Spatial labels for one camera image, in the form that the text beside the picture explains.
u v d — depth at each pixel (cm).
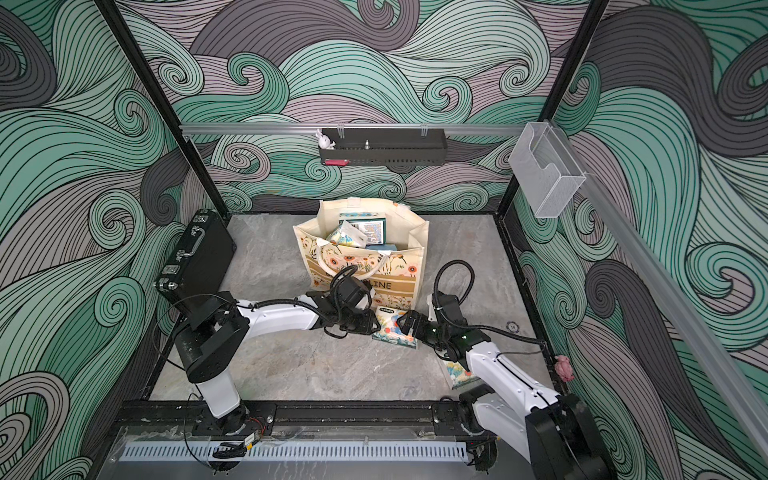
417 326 75
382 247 88
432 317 76
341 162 90
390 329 83
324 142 85
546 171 77
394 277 80
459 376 76
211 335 50
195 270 81
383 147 90
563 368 81
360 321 77
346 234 76
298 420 75
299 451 70
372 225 84
